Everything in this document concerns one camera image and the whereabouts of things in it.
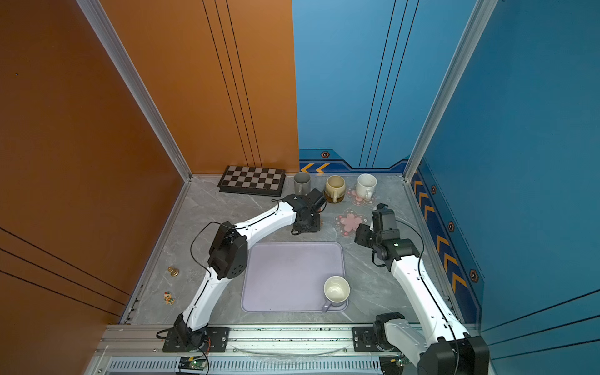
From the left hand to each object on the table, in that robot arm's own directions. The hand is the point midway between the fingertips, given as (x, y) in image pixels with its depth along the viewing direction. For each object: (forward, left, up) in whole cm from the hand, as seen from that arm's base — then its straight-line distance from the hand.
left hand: (317, 226), depth 95 cm
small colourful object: (-28, +53, -5) cm, 60 cm away
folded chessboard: (+27, +32, -2) cm, 42 cm away
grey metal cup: (+19, +7, +5) cm, 20 cm away
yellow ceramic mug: (+19, -8, +3) cm, 21 cm away
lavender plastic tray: (-17, +11, -10) cm, 23 cm away
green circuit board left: (-46, +37, -6) cm, 59 cm away
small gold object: (-18, +54, -4) cm, 57 cm away
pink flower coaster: (+17, -19, -5) cm, 26 cm away
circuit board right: (-46, -22, -6) cm, 51 cm away
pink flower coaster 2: (+6, -14, -6) cm, 16 cm away
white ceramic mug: (+19, -22, +3) cm, 29 cm away
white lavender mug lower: (-25, -7, -5) cm, 26 cm away
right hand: (-8, -16, +9) cm, 20 cm away
